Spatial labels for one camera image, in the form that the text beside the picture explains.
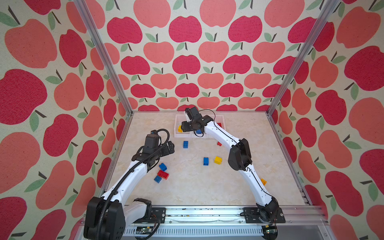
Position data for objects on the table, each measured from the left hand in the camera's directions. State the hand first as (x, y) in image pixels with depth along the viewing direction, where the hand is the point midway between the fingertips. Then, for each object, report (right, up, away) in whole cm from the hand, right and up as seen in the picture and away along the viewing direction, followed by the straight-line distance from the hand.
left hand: (170, 147), depth 85 cm
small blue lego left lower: (-7, -19, 0) cm, 20 cm away
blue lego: (+8, 0, +15) cm, 17 cm away
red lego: (+34, +14, +26) cm, 45 cm away
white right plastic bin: (+34, +17, +25) cm, 45 cm away
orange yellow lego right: (+53, -19, -4) cm, 56 cm away
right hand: (+9, +13, +13) cm, 20 cm away
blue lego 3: (-5, -13, +4) cm, 14 cm away
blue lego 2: (+22, -10, +6) cm, 24 cm away
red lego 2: (-5, -17, +3) cm, 18 cm away
